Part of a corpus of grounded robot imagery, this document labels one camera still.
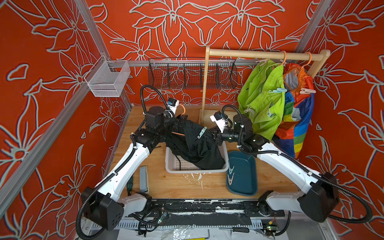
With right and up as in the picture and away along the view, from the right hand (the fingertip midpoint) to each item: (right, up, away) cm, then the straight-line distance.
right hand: (203, 130), depth 70 cm
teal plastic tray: (+23, -28, +13) cm, 38 cm away
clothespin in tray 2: (+16, -28, +11) cm, 34 cm away
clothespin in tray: (+17, -24, +15) cm, 33 cm away
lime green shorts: (+32, +17, +8) cm, 37 cm away
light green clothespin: (-1, 0, -2) cm, 2 cm away
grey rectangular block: (-32, -26, +8) cm, 42 cm away
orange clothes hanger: (-13, -3, +9) cm, 16 cm away
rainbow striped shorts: (+46, +9, 0) cm, 47 cm away
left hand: (-11, +10, +3) cm, 15 cm away
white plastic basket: (-17, -21, +17) cm, 32 cm away
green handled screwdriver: (-40, -31, +9) cm, 51 cm away
